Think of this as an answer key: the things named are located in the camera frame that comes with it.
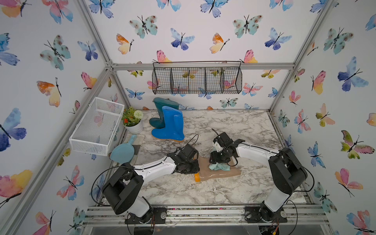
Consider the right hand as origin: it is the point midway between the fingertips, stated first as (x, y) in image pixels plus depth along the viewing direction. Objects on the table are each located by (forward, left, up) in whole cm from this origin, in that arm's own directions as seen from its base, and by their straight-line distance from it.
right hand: (214, 159), depth 90 cm
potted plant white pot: (+18, +52, +13) cm, 57 cm away
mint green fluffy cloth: (-4, -3, +1) cm, 5 cm away
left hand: (-7, +8, +1) cm, 11 cm away
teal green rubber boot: (+24, +38, +3) cm, 45 cm away
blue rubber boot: (+15, +26, +8) cm, 31 cm away
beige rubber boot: (-8, +5, 0) cm, 10 cm away
